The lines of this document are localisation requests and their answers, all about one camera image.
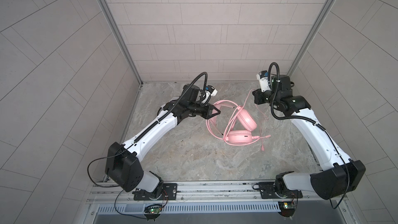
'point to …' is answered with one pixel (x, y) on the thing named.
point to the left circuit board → (153, 210)
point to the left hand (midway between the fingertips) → (222, 110)
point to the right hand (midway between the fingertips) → (252, 91)
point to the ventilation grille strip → (140, 209)
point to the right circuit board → (286, 208)
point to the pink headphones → (233, 124)
